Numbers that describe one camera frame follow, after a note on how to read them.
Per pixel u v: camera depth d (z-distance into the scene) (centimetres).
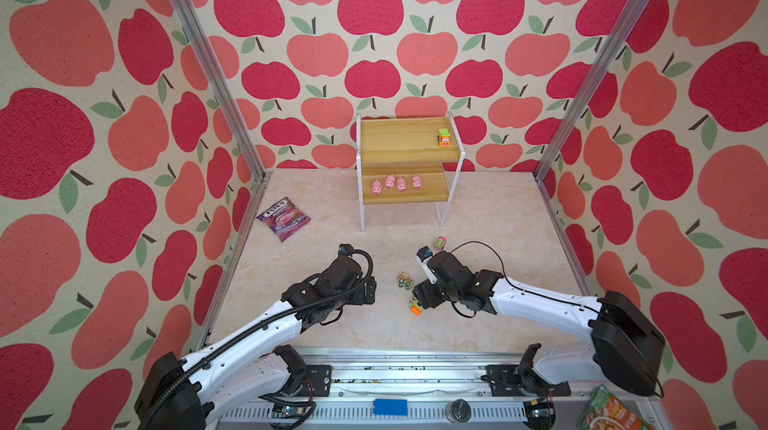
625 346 41
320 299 56
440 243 98
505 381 73
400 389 74
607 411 69
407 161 80
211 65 88
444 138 82
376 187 93
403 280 90
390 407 70
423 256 76
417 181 96
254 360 48
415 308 84
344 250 72
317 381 75
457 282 64
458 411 62
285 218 104
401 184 95
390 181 96
